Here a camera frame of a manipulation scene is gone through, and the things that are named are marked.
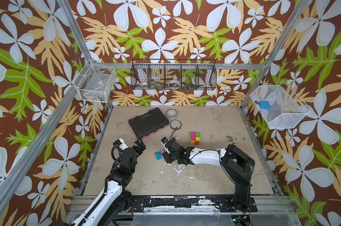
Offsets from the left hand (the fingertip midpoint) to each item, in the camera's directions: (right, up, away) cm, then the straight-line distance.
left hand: (136, 140), depth 81 cm
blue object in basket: (+79, +22, +5) cm, 82 cm away
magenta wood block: (+36, +1, +15) cm, 39 cm away
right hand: (+16, -9, +9) cm, 21 cm away
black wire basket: (+21, +44, +16) cm, 52 cm away
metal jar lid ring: (+24, +10, +27) cm, 38 cm away
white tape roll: (+22, +39, +18) cm, 48 cm away
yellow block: (+39, -1, +13) cm, 41 cm away
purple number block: (+15, -9, +12) cm, 21 cm away
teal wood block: (+12, -11, +10) cm, 19 cm away
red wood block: (+39, -4, +15) cm, 42 cm away
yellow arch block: (+36, -3, +15) cm, 39 cm away
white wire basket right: (+84, +21, +1) cm, 87 cm away
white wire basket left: (-26, +35, +5) cm, 44 cm away
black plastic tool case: (+4, +10, +23) cm, 25 cm away
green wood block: (+40, +1, +20) cm, 45 cm away
